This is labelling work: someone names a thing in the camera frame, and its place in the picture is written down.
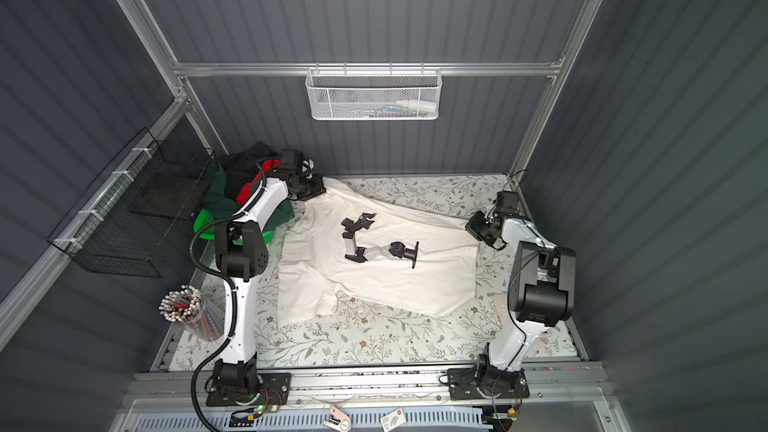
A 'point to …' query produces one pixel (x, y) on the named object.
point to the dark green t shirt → (219, 203)
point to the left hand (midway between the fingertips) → (325, 187)
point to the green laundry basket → (206, 217)
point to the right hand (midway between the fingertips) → (472, 227)
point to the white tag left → (337, 419)
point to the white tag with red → (393, 420)
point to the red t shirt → (246, 189)
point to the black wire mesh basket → (124, 221)
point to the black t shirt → (240, 169)
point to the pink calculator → (500, 300)
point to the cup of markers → (196, 311)
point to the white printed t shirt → (313, 274)
